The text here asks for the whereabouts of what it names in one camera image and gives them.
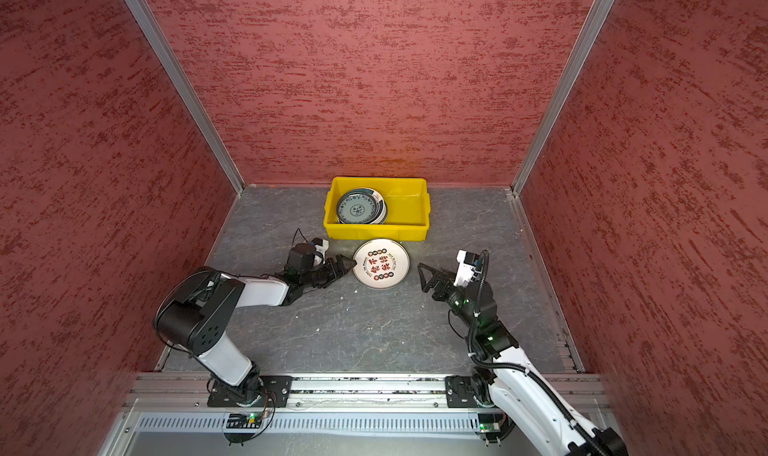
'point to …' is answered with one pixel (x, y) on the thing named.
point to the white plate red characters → (381, 263)
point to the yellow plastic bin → (408, 210)
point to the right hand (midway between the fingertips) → (424, 274)
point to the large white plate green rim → (382, 202)
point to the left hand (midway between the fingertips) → (350, 272)
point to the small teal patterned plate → (357, 207)
